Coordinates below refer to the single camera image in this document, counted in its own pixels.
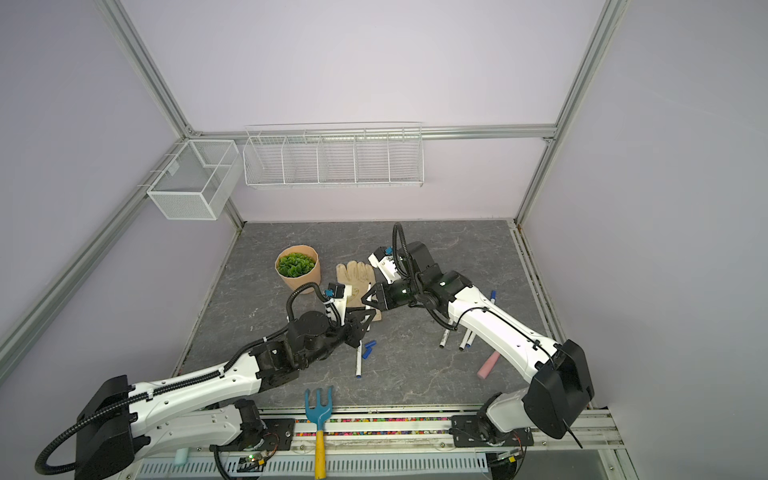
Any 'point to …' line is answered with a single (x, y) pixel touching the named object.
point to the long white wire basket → (334, 155)
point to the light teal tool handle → (181, 456)
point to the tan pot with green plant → (297, 265)
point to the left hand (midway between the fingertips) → (373, 315)
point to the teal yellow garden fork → (319, 413)
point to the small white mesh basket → (198, 184)
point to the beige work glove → (359, 277)
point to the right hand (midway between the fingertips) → (364, 302)
